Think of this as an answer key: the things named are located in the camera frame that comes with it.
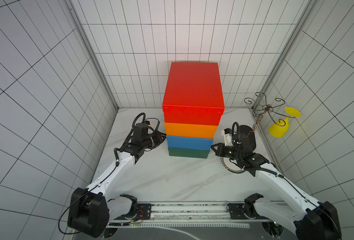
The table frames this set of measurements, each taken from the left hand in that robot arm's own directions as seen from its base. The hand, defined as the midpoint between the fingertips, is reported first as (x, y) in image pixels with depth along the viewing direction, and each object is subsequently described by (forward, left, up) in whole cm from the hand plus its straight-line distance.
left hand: (166, 138), depth 80 cm
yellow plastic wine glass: (+5, -63, +2) cm, 64 cm away
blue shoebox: (-2, -13, -1) cm, 13 cm away
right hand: (-2, -24, -2) cm, 25 cm away
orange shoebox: (-2, -13, +11) cm, 17 cm away
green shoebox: (-3, -13, -10) cm, 17 cm away
